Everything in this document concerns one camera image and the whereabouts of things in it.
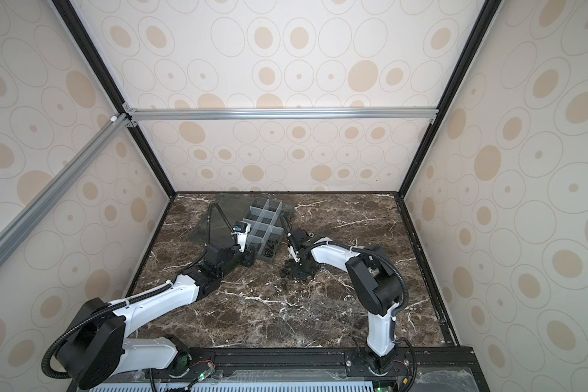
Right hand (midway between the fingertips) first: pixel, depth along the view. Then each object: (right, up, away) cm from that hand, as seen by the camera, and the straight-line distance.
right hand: (309, 272), depth 95 cm
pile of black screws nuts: (-9, +1, -1) cm, 9 cm away
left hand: (-17, +14, -11) cm, 24 cm away
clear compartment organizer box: (-21, +20, +8) cm, 30 cm away
